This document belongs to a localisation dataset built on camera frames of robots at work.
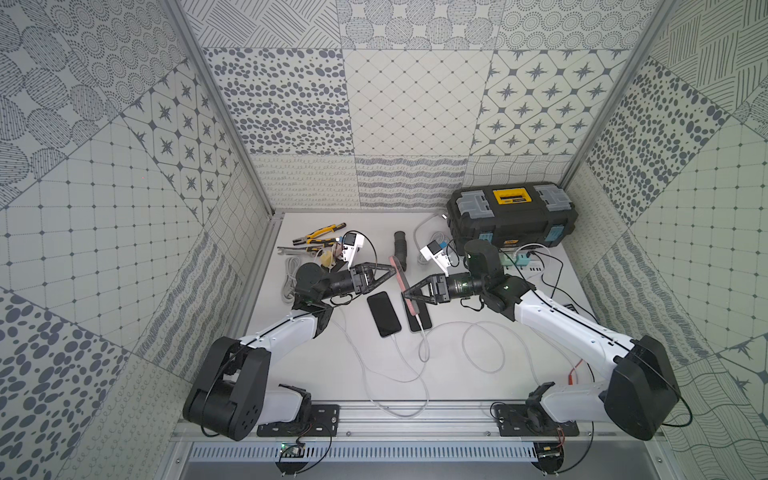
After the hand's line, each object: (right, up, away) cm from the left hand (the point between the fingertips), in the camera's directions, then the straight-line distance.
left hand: (388, 264), depth 70 cm
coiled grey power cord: (+18, +7, +41) cm, 45 cm away
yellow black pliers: (-31, +6, +40) cm, 51 cm away
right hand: (+5, -8, 0) cm, 9 cm away
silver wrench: (-38, +2, +39) cm, 54 cm away
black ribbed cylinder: (+4, +3, +36) cm, 36 cm away
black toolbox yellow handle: (+44, +14, +29) cm, 55 cm away
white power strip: (+48, -3, +30) cm, 57 cm away
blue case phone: (-2, -18, +23) cm, 29 cm away
